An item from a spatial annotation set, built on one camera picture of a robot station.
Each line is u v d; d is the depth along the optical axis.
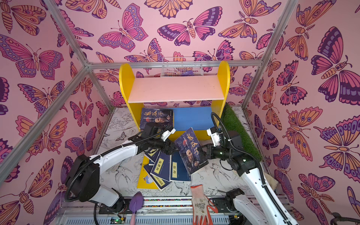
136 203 0.73
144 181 0.81
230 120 1.03
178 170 0.83
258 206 0.45
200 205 0.73
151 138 0.58
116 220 0.73
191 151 0.72
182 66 0.93
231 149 0.53
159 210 0.73
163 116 0.90
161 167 0.83
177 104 1.25
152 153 0.88
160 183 0.79
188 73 0.95
